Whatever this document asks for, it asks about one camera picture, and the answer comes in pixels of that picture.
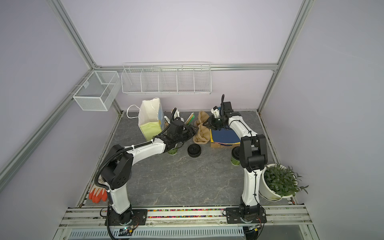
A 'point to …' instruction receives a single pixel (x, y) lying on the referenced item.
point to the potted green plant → (278, 181)
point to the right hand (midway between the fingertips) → (205, 126)
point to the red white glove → (97, 194)
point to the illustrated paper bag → (151, 117)
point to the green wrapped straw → (190, 119)
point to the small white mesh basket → (98, 92)
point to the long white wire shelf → (166, 78)
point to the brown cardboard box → (215, 145)
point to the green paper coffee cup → (235, 159)
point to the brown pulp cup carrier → (202, 135)
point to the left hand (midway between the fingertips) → (198, 131)
